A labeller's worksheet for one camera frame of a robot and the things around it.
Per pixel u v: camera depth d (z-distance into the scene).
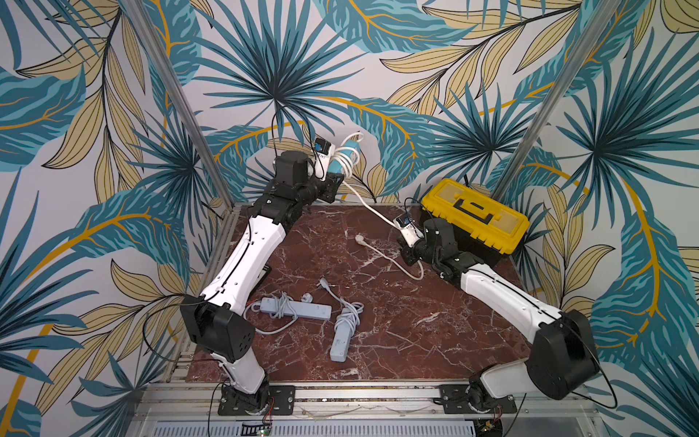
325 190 0.66
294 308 0.86
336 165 0.70
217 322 0.42
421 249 0.71
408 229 0.72
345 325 0.81
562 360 0.41
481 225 0.93
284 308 0.84
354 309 0.84
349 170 0.72
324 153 0.62
